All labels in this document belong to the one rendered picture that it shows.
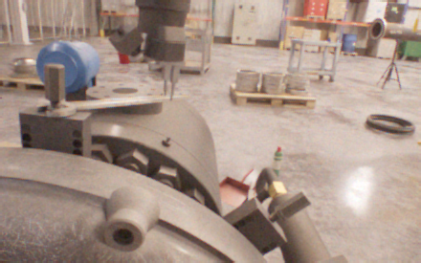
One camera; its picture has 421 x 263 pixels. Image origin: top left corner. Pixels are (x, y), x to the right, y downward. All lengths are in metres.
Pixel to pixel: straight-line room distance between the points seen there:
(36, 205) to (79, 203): 0.04
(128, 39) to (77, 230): 0.23
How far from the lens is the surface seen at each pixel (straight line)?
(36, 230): 0.31
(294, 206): 0.43
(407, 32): 7.49
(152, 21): 0.42
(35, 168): 0.34
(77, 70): 1.00
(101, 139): 0.65
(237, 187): 2.18
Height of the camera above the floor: 1.13
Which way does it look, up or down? 21 degrees down
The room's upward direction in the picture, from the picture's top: 4 degrees clockwise
